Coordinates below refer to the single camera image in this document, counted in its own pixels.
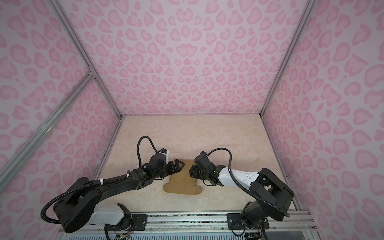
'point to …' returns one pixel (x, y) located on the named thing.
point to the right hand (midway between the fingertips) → (190, 172)
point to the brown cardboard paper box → (181, 182)
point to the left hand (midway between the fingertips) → (182, 165)
